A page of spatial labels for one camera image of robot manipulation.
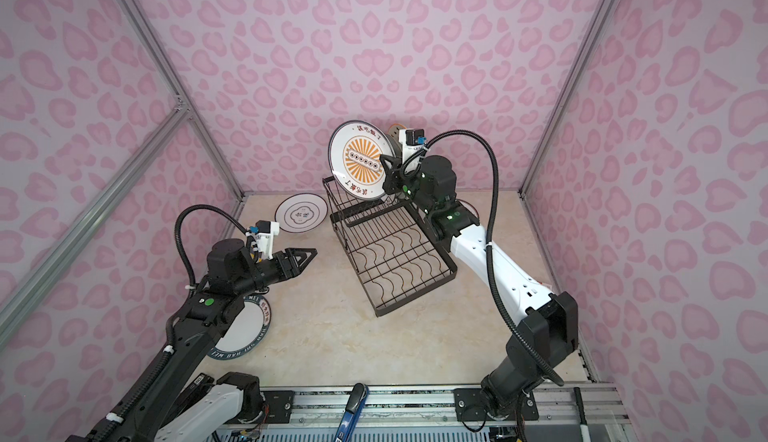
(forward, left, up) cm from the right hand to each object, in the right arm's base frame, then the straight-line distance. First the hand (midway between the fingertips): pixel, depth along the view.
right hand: (382, 153), depth 69 cm
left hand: (-16, +17, -17) cm, 29 cm away
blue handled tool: (-46, +6, -38) cm, 60 cm away
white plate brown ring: (+18, +34, -42) cm, 57 cm away
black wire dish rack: (0, -2, -41) cm, 41 cm away
